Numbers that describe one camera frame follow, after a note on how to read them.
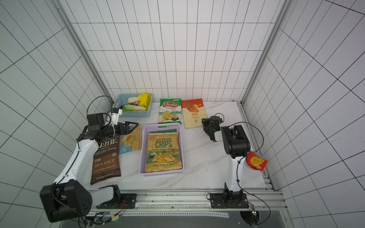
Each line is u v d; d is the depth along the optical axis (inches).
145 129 37.4
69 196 15.4
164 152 34.1
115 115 28.0
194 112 43.6
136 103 43.3
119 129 26.9
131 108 41.9
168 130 38.6
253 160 32.0
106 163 32.8
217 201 28.3
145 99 43.2
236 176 23.6
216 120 32.7
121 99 46.7
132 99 45.7
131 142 37.1
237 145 21.8
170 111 44.8
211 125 33.4
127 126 27.6
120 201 27.9
